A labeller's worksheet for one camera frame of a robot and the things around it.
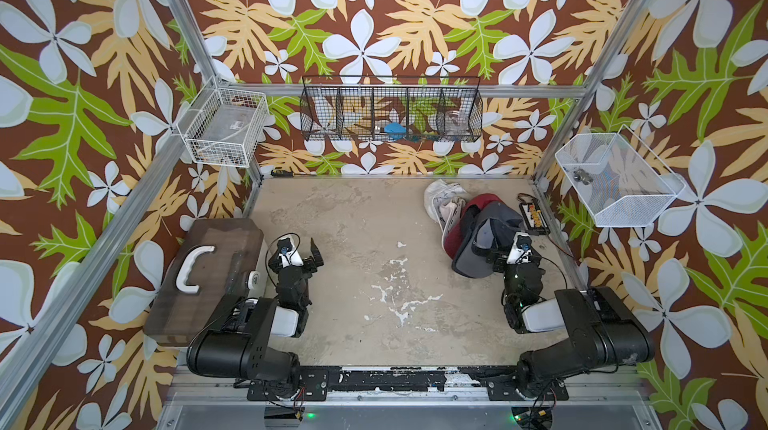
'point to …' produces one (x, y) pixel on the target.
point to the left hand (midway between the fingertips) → (296, 240)
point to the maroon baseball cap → (465, 219)
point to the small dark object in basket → (580, 174)
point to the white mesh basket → (620, 181)
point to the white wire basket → (226, 127)
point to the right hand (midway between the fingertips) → (510, 240)
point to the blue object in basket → (395, 127)
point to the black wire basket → (391, 108)
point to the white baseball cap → (443, 202)
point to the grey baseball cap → (490, 229)
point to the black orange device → (533, 218)
